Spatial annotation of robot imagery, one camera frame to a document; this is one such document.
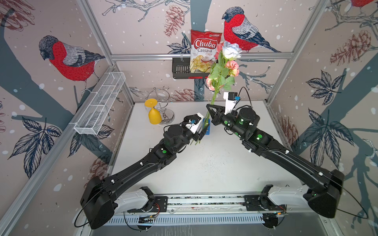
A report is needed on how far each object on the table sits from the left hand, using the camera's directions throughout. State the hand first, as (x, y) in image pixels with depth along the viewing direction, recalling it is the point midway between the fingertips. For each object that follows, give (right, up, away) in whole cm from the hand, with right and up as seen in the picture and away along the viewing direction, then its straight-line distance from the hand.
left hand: (204, 116), depth 68 cm
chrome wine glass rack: (-32, +17, +51) cm, 63 cm away
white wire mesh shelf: (-56, -2, +3) cm, 56 cm away
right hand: (+1, +5, -4) cm, 6 cm away
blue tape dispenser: (+1, -4, -1) cm, 4 cm away
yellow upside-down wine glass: (-30, 0, +23) cm, 38 cm away
